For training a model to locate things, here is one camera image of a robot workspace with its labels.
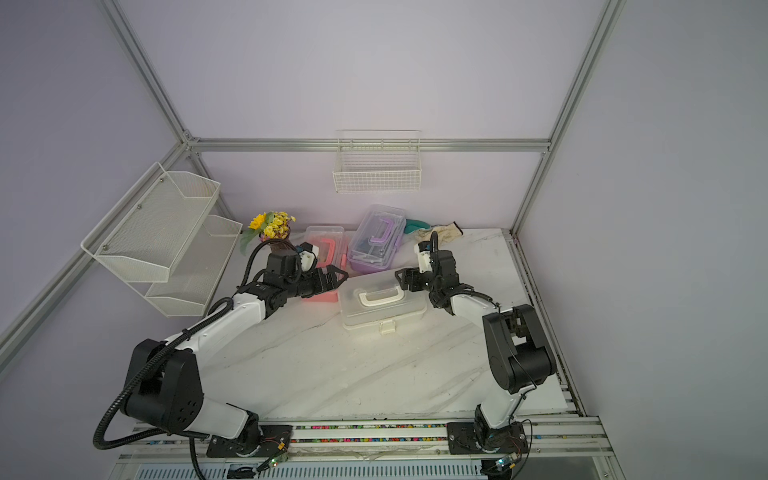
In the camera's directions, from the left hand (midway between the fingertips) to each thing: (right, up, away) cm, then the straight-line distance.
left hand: (337, 282), depth 86 cm
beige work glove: (+38, +18, +35) cm, 55 cm away
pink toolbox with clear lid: (-5, +12, +15) cm, 20 cm away
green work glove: (+24, +20, +31) cm, 44 cm away
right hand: (+21, +1, +9) cm, 23 cm away
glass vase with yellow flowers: (-21, +17, +2) cm, 27 cm away
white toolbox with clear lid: (+12, -5, +1) cm, 13 cm away
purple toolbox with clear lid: (+10, +13, +18) cm, 25 cm away
